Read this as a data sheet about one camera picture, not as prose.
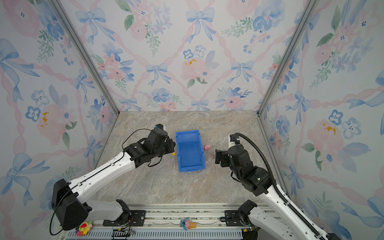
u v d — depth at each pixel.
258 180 0.47
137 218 0.75
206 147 0.98
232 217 0.74
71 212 0.38
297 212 0.41
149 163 0.64
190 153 1.01
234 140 0.59
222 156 0.63
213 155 0.97
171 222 0.73
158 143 0.60
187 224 0.70
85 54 0.86
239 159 0.51
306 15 0.71
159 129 0.69
